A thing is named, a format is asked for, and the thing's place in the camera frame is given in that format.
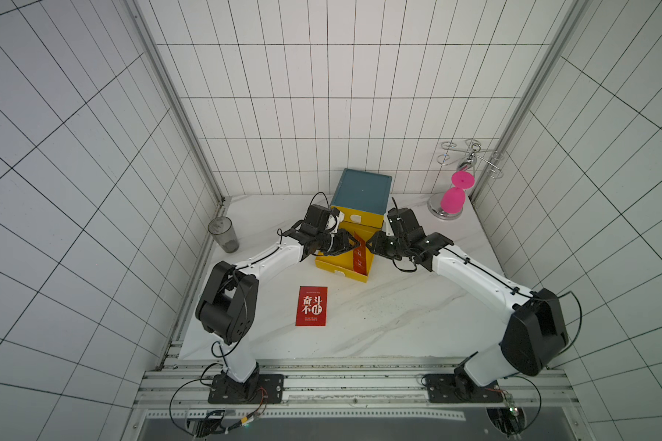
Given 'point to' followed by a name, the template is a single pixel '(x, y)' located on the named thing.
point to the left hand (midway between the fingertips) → (354, 249)
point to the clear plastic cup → (222, 229)
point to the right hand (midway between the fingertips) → (370, 238)
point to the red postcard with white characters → (312, 306)
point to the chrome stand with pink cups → (449, 205)
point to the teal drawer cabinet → (363, 190)
